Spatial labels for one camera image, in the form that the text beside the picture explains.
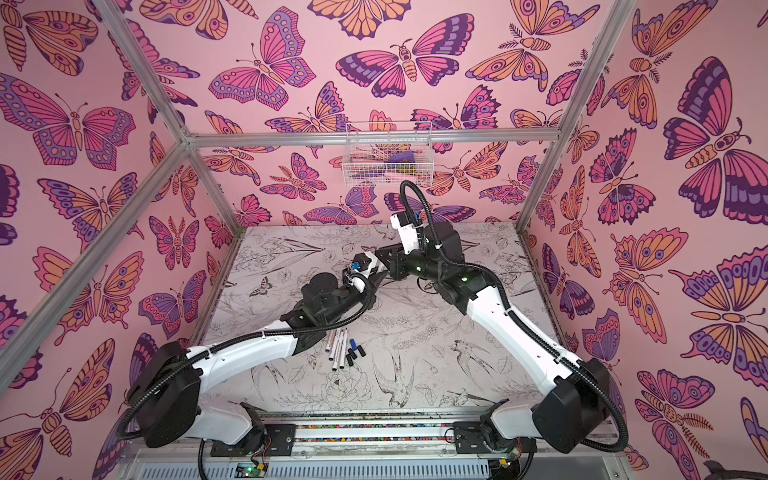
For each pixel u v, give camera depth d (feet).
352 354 2.87
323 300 1.94
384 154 3.19
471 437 2.39
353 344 2.95
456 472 2.30
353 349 2.90
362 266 2.05
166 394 1.38
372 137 3.10
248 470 2.37
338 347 2.93
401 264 2.07
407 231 2.08
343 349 2.89
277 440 2.41
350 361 2.84
